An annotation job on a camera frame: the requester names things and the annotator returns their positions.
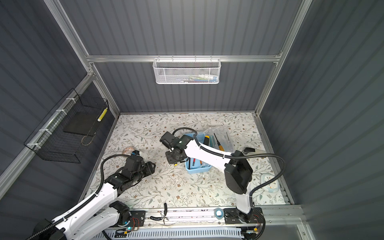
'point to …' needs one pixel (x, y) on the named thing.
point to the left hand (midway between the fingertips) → (152, 166)
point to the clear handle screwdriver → (229, 141)
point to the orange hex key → (201, 162)
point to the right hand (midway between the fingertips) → (174, 159)
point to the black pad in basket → (85, 123)
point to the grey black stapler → (249, 151)
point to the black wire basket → (66, 133)
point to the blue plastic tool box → (218, 139)
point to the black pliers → (164, 217)
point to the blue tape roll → (221, 210)
